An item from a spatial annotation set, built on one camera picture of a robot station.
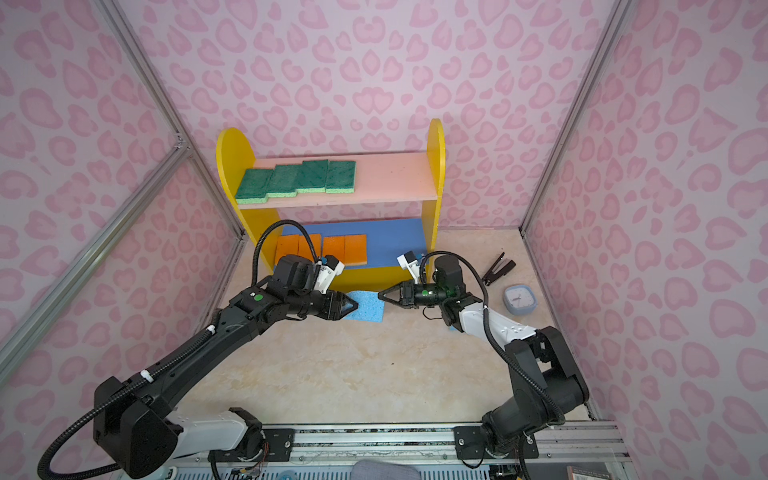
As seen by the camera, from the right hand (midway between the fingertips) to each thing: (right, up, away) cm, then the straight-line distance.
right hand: (384, 297), depth 75 cm
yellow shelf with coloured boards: (+3, +29, +42) cm, 51 cm away
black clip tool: (+35, +4, +28) cm, 45 cm away
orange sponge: (-16, +14, +20) cm, 29 cm away
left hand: (-8, -1, 0) cm, 8 cm away
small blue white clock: (+43, -3, +21) cm, 48 cm away
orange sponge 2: (-10, +12, +19) cm, 25 cm away
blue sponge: (-3, -3, +1) cm, 4 cm away
